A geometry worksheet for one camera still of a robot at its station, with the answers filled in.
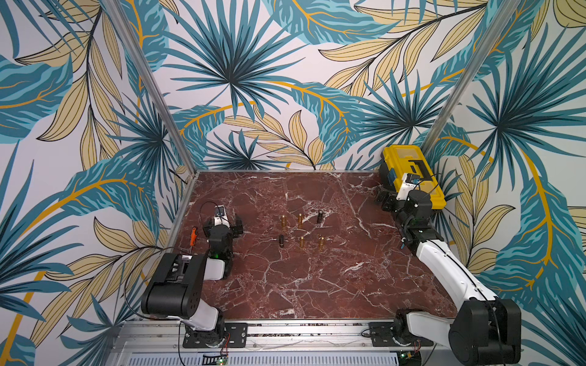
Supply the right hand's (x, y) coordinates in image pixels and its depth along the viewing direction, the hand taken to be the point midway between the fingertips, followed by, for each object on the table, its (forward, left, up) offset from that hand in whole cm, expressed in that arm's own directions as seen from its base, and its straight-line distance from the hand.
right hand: (391, 188), depth 82 cm
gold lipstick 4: (-10, +24, -21) cm, 34 cm away
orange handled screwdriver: (-5, +77, -23) cm, 80 cm away
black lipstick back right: (+2, +24, -20) cm, 31 cm away
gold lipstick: (0, +40, -21) cm, 45 cm away
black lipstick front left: (-10, +40, -19) cm, 46 cm away
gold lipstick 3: (-10, +32, -20) cm, 39 cm away
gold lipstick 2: (+1, +32, -21) cm, 38 cm away
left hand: (-1, +63, -14) cm, 65 cm away
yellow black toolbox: (+23, -19, -8) cm, 30 cm away
